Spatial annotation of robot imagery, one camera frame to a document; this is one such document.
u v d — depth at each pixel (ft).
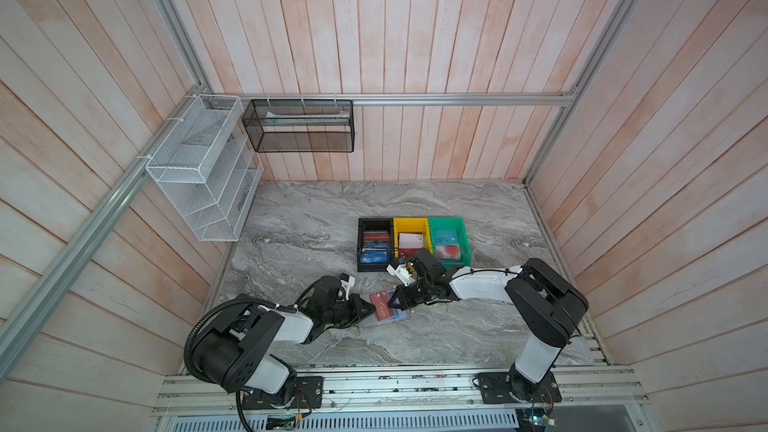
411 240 3.33
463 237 3.21
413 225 3.35
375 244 3.27
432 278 2.39
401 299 2.57
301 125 3.41
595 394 2.41
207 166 2.25
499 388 2.41
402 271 2.77
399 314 2.81
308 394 2.41
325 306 2.34
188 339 1.37
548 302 1.66
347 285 2.76
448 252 3.22
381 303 2.88
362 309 2.63
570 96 3.04
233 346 1.45
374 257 3.14
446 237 3.33
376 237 3.32
